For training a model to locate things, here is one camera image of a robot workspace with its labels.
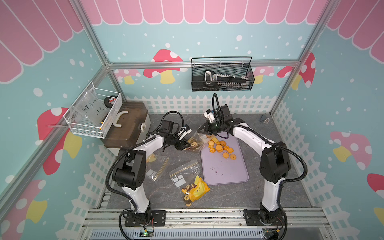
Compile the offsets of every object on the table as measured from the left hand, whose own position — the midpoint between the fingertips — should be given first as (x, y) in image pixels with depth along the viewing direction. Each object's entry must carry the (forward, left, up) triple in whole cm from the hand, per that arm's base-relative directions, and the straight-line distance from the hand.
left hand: (186, 144), depth 93 cm
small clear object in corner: (+29, -59, -7) cm, 66 cm away
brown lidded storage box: (+5, +32, +12) cm, 34 cm away
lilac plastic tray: (-13, -20, -8) cm, 25 cm away
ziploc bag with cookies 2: (-20, -2, -6) cm, 21 cm away
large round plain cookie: (+1, -21, -5) cm, 22 cm away
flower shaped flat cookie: (-3, -25, -7) cm, 27 cm away
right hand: (+2, -7, +12) cm, 14 cm away
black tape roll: (+10, +42, +25) cm, 50 cm away
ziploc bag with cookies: (-12, +19, -7) cm, 24 cm away
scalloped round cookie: (0, -29, -7) cm, 30 cm away
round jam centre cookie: (-5, -30, -7) cm, 31 cm away
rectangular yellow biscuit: (+8, -19, -6) cm, 22 cm away
